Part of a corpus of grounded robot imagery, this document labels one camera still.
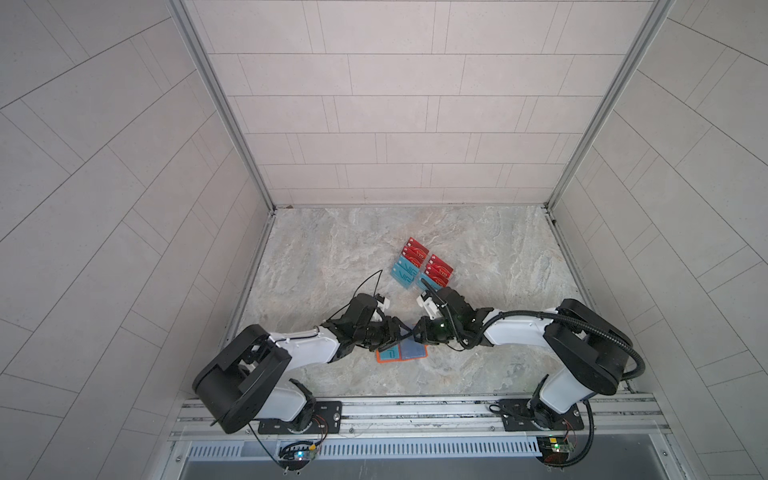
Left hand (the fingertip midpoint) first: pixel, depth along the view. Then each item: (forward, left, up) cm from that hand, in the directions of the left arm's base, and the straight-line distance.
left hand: (414, 337), depth 81 cm
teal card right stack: (+16, -5, +2) cm, 17 cm away
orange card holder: (-3, +2, 0) cm, 4 cm away
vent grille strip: (-24, -9, -4) cm, 26 cm away
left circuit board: (-26, +27, -1) cm, 37 cm away
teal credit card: (-4, +7, -2) cm, 8 cm away
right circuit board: (-25, -32, -3) cm, 40 cm away
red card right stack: (+18, -7, +4) cm, 20 cm away
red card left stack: (+26, -1, +4) cm, 26 cm away
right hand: (-1, +2, -2) cm, 3 cm away
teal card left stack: (+20, +3, 0) cm, 21 cm away
